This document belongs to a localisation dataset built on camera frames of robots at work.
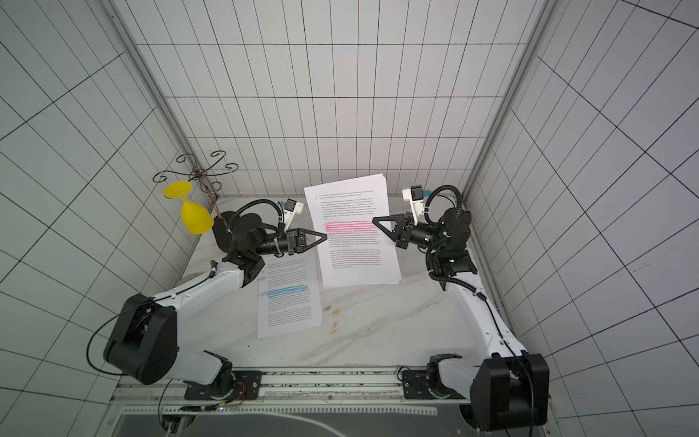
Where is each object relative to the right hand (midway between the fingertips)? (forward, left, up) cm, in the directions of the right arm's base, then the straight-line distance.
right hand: (378, 219), depth 67 cm
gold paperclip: (-12, +12, -34) cm, 38 cm away
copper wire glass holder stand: (+35, +76, -15) cm, 85 cm away
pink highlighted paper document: (-5, +5, -8) cm, 11 cm away
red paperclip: (-11, +15, -34) cm, 39 cm away
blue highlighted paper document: (-7, +28, -33) cm, 44 cm away
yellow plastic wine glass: (+6, +57, -11) cm, 59 cm away
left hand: (-2, +15, -7) cm, 17 cm away
